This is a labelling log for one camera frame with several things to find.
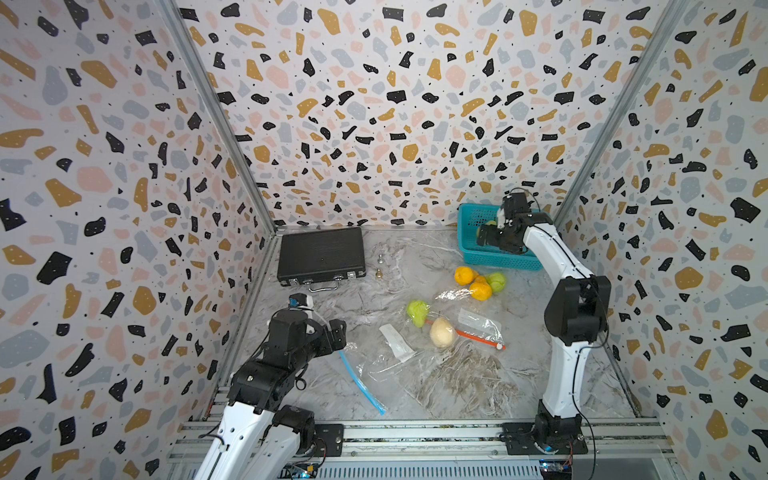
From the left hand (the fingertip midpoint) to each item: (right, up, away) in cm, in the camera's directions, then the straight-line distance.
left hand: (333, 326), depth 74 cm
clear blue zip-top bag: (+14, -12, +6) cm, 19 cm away
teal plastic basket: (+44, +32, +45) cm, 71 cm away
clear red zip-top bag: (+39, -5, +21) cm, 45 cm away
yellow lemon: (+38, +11, +27) cm, 48 cm away
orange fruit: (+42, +7, +23) cm, 49 cm away
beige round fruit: (+29, -5, +12) cm, 31 cm away
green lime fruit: (+48, +9, +25) cm, 55 cm away
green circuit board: (-6, -33, -4) cm, 34 cm away
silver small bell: (+9, +16, +36) cm, 41 cm away
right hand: (+46, +23, +23) cm, 56 cm away
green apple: (+22, 0, +18) cm, 29 cm away
